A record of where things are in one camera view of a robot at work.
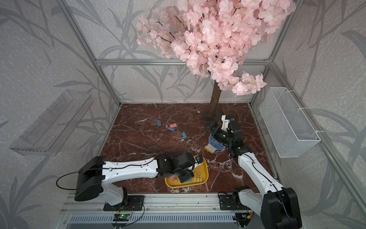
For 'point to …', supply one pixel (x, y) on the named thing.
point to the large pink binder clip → (173, 125)
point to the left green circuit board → (121, 217)
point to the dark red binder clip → (166, 126)
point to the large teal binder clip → (184, 135)
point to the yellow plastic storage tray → (201, 175)
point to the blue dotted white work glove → (214, 144)
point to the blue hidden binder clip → (173, 129)
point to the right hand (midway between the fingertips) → (206, 126)
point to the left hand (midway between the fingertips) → (192, 173)
